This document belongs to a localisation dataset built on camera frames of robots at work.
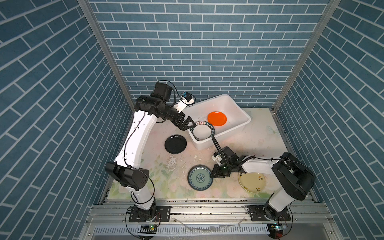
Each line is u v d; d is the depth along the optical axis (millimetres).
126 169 418
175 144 988
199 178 847
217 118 1129
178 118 615
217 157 845
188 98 615
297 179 459
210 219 722
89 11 720
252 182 845
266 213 665
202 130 1072
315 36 820
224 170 767
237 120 1133
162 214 742
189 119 617
